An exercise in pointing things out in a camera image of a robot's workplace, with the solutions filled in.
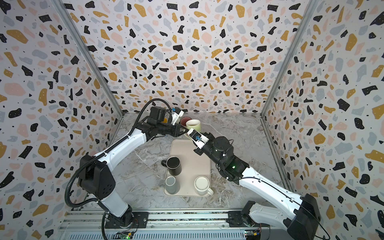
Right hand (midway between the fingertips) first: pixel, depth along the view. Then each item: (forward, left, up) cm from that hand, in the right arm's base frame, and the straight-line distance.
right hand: (192, 128), depth 66 cm
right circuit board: (-35, -29, -37) cm, 59 cm away
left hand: (+9, +3, -10) cm, 14 cm away
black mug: (-4, +12, -27) cm, 30 cm away
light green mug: (+16, 0, -15) cm, 22 cm away
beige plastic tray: (-1, +1, -35) cm, 35 cm away
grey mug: (-16, +11, -27) cm, 33 cm away
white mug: (-14, -4, -29) cm, 32 cm away
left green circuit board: (-36, +32, -35) cm, 60 cm away
